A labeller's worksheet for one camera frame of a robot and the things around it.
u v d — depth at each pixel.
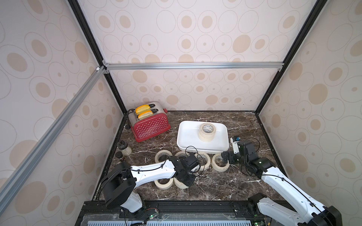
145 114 0.90
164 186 0.81
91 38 0.78
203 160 0.91
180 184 0.77
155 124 0.95
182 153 0.91
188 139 1.03
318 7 0.68
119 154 0.85
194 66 0.91
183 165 0.62
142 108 0.94
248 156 0.60
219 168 0.87
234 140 0.73
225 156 0.73
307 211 0.41
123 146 0.87
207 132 1.05
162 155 0.94
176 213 0.73
